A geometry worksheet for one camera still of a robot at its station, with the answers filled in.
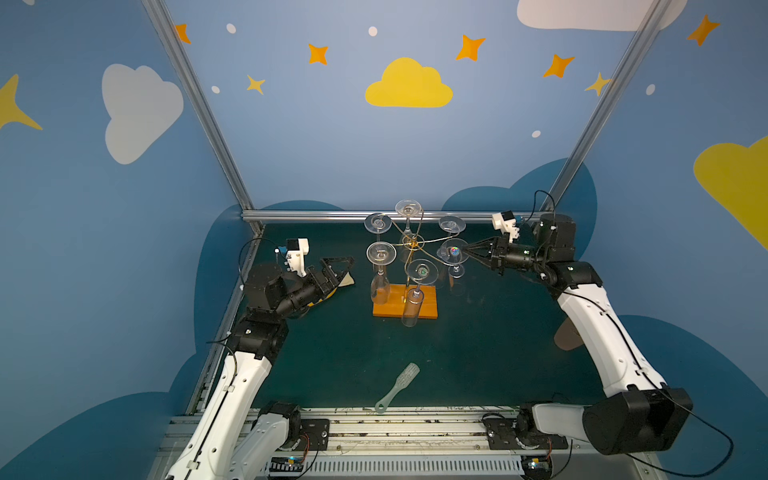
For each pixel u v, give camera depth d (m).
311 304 0.97
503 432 0.75
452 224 0.77
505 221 0.68
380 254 0.70
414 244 0.75
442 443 0.73
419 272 0.66
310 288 0.60
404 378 0.83
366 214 0.77
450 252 0.70
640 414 0.39
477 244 0.68
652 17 0.70
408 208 0.80
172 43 0.73
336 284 0.58
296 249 0.63
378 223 0.75
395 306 0.97
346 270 0.61
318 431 0.75
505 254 0.62
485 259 0.65
